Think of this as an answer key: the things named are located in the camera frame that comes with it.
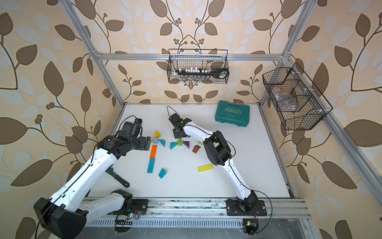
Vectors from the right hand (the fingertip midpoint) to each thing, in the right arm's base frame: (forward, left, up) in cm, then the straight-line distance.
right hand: (180, 133), depth 103 cm
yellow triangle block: (-1, +16, +2) cm, 16 cm away
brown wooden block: (-13, -11, +1) cm, 17 cm away
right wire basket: (-7, -63, +33) cm, 72 cm away
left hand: (-16, +18, +20) cm, 32 cm away
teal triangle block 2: (-28, +9, +1) cm, 29 cm away
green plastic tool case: (+13, -39, +4) cm, 41 cm away
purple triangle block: (-9, -5, +2) cm, 10 cm away
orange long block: (-13, +17, 0) cm, 21 cm away
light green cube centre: (-7, 0, 0) cm, 7 cm away
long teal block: (-22, +17, 0) cm, 28 cm away
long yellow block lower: (-25, -16, -1) cm, 29 cm away
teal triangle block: (-6, +12, 0) cm, 13 cm away
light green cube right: (-7, -13, 0) cm, 15 cm away
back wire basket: (+29, -14, +35) cm, 47 cm away
